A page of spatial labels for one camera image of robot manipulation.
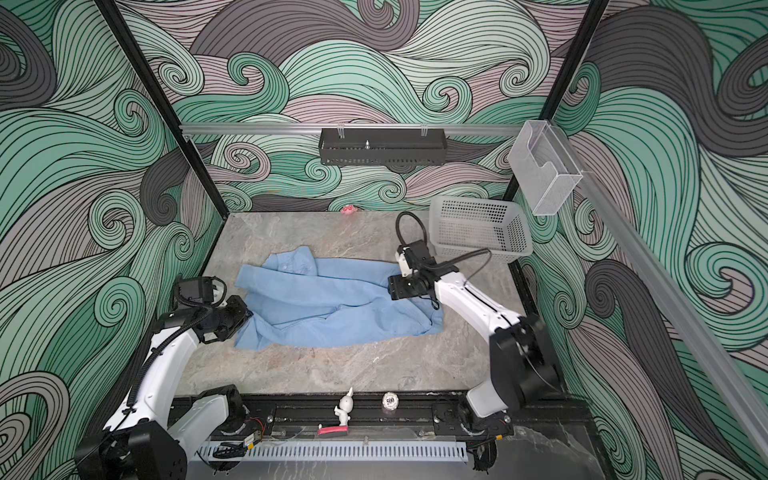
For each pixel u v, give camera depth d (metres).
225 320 0.73
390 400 0.71
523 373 0.43
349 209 1.18
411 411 0.76
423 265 0.65
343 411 0.72
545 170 0.79
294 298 0.94
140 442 0.38
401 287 0.77
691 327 0.48
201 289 0.63
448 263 0.56
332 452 0.76
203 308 0.59
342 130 0.93
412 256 0.67
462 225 1.16
